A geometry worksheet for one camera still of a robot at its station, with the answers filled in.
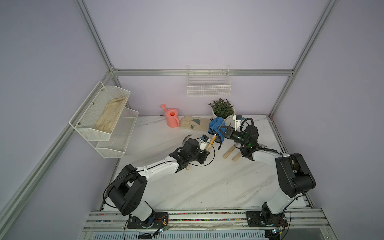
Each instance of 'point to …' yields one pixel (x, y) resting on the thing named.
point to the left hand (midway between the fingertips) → (206, 153)
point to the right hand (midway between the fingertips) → (217, 129)
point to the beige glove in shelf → (110, 115)
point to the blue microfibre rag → (218, 125)
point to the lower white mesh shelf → (120, 136)
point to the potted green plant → (223, 108)
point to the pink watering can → (173, 120)
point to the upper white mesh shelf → (96, 118)
